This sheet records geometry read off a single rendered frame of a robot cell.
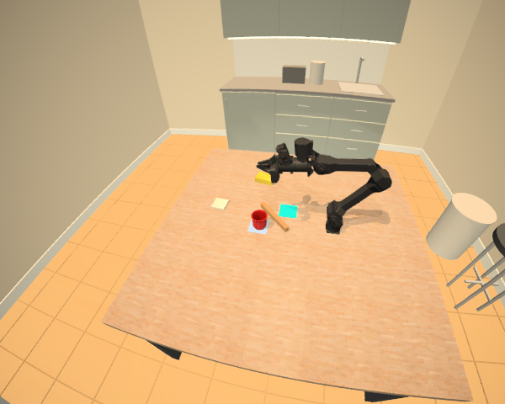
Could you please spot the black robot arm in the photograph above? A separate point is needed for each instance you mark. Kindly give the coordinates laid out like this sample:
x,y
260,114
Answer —
x,y
380,179

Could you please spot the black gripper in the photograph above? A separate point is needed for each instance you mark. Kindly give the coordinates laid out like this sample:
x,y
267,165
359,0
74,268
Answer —
x,y
274,168

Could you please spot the red cup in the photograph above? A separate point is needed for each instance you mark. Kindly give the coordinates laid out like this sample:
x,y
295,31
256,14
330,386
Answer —
x,y
259,219

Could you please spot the tan wooden bar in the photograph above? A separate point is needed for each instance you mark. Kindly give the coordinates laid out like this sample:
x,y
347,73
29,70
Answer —
x,y
275,217

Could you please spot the yellow rectangular block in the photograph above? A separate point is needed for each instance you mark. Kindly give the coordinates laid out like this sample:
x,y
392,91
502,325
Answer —
x,y
263,178

